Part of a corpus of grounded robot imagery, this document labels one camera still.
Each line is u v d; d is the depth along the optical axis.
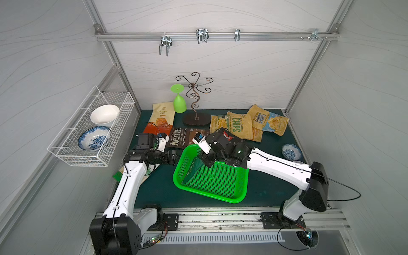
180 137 1.04
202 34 0.76
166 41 0.78
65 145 0.57
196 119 1.15
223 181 0.86
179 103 0.94
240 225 0.73
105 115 0.75
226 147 0.55
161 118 1.14
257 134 1.07
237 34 0.79
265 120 1.12
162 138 0.72
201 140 0.64
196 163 0.75
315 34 0.77
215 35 0.79
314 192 0.41
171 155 0.70
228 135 1.05
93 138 0.65
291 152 0.97
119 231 0.38
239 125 1.08
